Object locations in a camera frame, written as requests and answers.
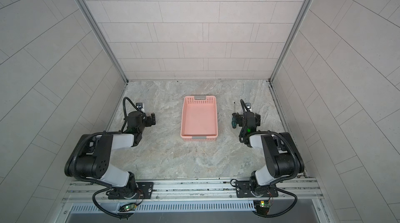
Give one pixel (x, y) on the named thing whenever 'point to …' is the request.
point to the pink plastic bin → (199, 119)
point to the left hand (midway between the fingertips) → (149, 110)
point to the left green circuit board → (127, 207)
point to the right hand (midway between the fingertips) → (246, 112)
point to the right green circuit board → (262, 207)
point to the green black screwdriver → (234, 119)
